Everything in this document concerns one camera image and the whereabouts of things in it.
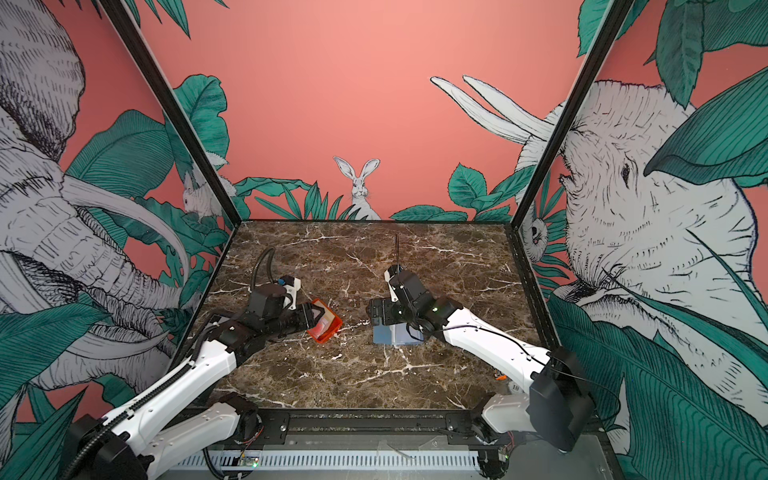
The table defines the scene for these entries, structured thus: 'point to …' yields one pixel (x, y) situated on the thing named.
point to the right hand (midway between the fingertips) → (376, 306)
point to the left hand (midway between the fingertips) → (322, 308)
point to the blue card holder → (396, 334)
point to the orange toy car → (501, 377)
